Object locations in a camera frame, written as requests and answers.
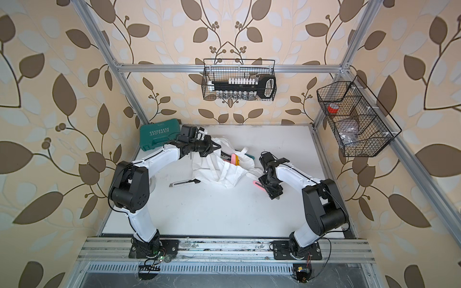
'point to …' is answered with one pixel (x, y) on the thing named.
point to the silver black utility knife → (183, 182)
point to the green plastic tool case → (152, 135)
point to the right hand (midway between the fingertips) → (264, 188)
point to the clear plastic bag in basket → (348, 129)
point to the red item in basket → (333, 108)
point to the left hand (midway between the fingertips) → (219, 143)
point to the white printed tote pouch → (225, 165)
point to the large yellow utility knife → (237, 160)
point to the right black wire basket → (363, 127)
